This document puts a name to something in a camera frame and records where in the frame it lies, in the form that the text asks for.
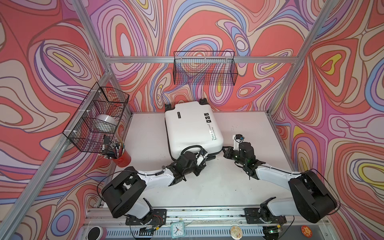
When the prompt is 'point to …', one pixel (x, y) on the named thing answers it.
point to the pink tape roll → (97, 233)
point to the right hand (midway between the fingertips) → (221, 151)
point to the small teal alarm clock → (177, 229)
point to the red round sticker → (306, 231)
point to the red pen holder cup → (123, 160)
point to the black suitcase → (195, 124)
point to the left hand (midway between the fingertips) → (206, 161)
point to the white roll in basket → (107, 119)
